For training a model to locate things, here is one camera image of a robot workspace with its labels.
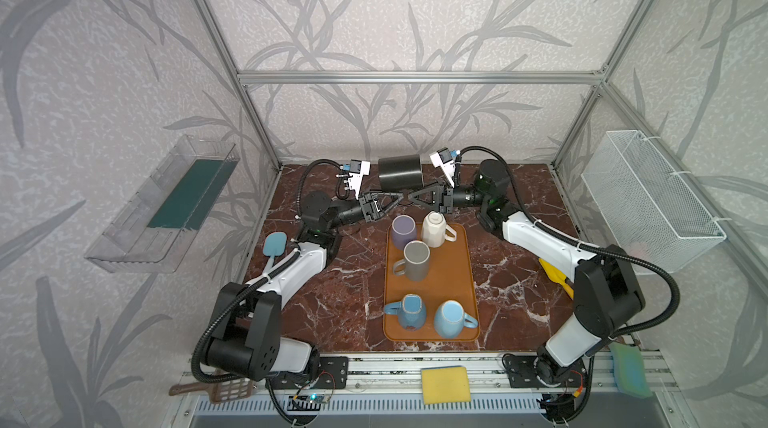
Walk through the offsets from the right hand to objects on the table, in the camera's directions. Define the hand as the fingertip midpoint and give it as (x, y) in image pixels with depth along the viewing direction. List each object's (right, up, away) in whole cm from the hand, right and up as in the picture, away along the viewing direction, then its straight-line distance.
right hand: (411, 192), depth 70 cm
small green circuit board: (-26, -51, +2) cm, 57 cm away
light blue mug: (+10, -32, +3) cm, 33 cm away
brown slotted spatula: (-47, -48, +2) cm, 67 cm away
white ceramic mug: (+8, -12, +21) cm, 26 cm away
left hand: (-2, -1, -1) cm, 2 cm away
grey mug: (+2, -19, +12) cm, 23 cm away
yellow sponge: (+8, -47, +1) cm, 47 cm away
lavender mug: (-2, -12, +21) cm, 24 cm away
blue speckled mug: (0, -30, +3) cm, 30 cm away
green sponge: (+56, -46, +5) cm, 73 cm away
